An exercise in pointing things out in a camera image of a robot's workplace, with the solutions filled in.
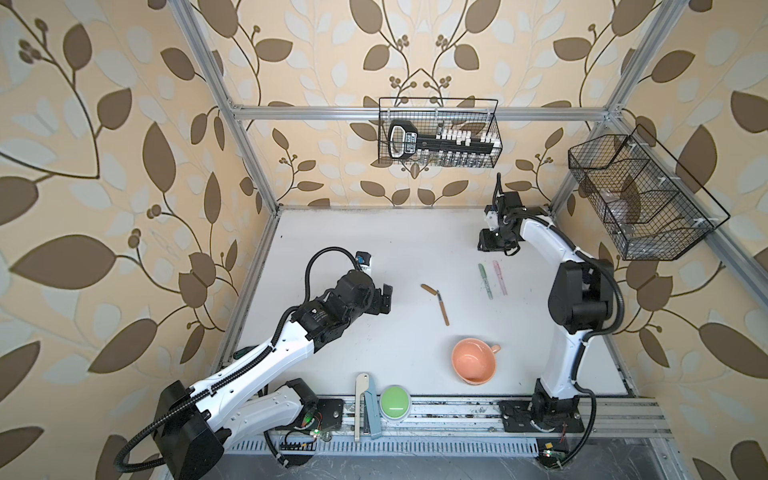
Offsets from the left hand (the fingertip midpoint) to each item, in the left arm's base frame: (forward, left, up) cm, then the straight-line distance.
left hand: (379, 285), depth 77 cm
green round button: (-24, -5, -18) cm, 30 cm away
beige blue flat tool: (-21, +3, -16) cm, 27 cm away
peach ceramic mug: (-13, -27, -18) cm, 35 cm away
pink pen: (+16, -40, -19) cm, 47 cm away
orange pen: (+2, -20, -19) cm, 28 cm away
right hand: (+20, -34, -9) cm, 40 cm away
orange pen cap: (+10, -15, -20) cm, 27 cm away
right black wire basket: (+15, -67, +16) cm, 70 cm away
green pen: (+14, -34, -18) cm, 41 cm away
